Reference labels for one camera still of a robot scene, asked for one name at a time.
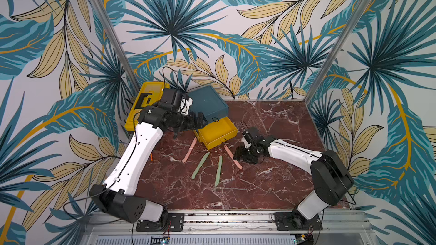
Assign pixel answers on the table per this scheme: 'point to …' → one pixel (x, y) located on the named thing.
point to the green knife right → (219, 171)
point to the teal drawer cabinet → (205, 100)
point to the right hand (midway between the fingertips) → (237, 158)
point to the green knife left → (199, 165)
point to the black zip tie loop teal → (215, 121)
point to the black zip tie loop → (224, 139)
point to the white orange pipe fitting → (151, 157)
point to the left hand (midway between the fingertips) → (198, 128)
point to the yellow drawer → (212, 133)
